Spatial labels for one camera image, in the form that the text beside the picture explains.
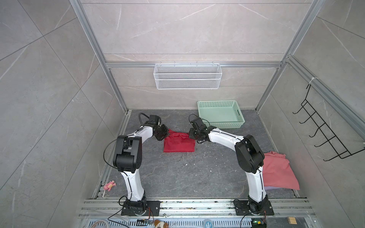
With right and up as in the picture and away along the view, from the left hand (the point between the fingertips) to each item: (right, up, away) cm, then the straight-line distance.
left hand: (170, 129), depth 99 cm
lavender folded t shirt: (+59, -32, -21) cm, 70 cm away
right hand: (+14, -3, -1) cm, 14 cm away
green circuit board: (+48, -46, -29) cm, 72 cm away
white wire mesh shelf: (0, +38, +2) cm, 38 cm away
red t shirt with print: (+5, -9, -5) cm, 11 cm away
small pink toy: (-33, -31, -20) cm, 50 cm away
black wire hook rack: (+78, -5, -38) cm, 87 cm away
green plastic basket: (+42, +12, +20) cm, 48 cm away
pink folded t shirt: (+65, -24, -18) cm, 71 cm away
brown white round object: (-2, -44, -32) cm, 54 cm away
